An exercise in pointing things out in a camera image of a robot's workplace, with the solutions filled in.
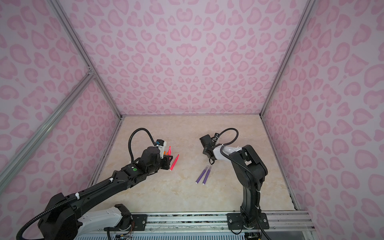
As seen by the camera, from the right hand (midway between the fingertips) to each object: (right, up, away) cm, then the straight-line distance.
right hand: (210, 149), depth 100 cm
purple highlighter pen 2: (-3, -14, -12) cm, 18 cm away
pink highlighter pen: (-24, +2, -19) cm, 31 cm away
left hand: (-22, -1, -18) cm, 29 cm away
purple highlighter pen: (-6, -14, -10) cm, 18 cm away
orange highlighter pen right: (-25, 0, -21) cm, 33 cm away
